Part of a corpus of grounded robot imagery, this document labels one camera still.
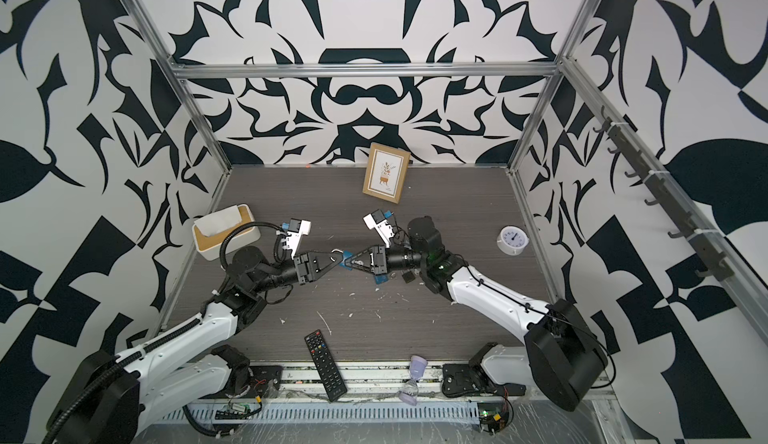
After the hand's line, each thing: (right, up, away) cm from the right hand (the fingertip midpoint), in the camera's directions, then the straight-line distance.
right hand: (350, 266), depth 68 cm
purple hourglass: (+13, -30, +3) cm, 33 cm away
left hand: (-2, +2, 0) cm, 3 cm away
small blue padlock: (+6, -9, +23) cm, 25 cm away
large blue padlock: (-1, +2, +1) cm, 3 cm away
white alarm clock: (+49, +2, +29) cm, 57 cm away
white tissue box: (-47, +5, +27) cm, 54 cm away
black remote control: (-5, -29, +5) cm, 30 cm away
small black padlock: (+15, -9, +23) cm, 29 cm away
